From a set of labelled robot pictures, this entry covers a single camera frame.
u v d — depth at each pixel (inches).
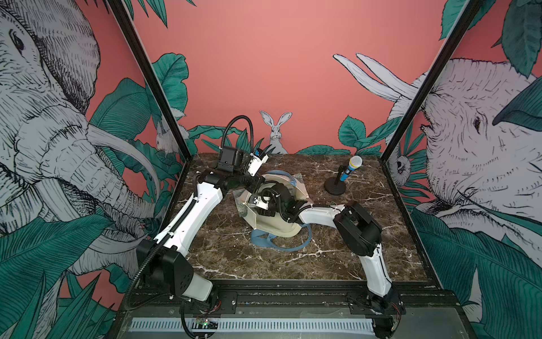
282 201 29.4
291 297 30.6
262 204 32.2
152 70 34.3
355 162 35.1
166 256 15.9
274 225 34.2
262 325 27.6
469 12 27.5
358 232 21.0
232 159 23.3
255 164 27.2
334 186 41.9
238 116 23.4
